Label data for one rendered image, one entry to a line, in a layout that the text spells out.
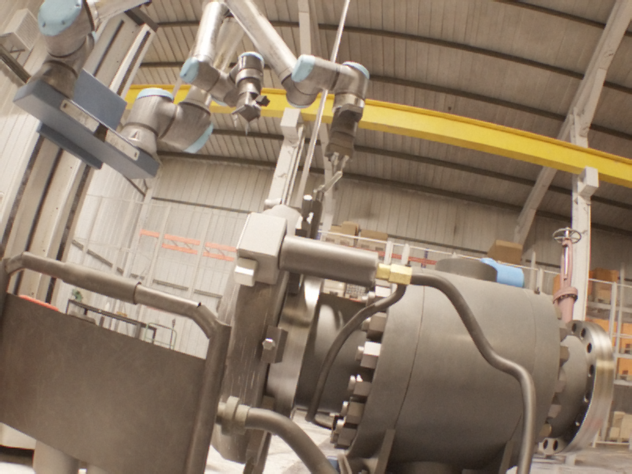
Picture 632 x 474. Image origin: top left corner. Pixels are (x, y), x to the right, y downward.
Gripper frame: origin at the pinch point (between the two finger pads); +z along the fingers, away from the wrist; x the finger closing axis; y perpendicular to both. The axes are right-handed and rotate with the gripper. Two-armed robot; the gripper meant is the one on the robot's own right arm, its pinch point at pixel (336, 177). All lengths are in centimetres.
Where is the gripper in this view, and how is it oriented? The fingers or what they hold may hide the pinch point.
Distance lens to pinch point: 139.2
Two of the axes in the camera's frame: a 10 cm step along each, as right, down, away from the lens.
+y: -2.0, 1.4, 9.7
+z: -2.1, 9.6, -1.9
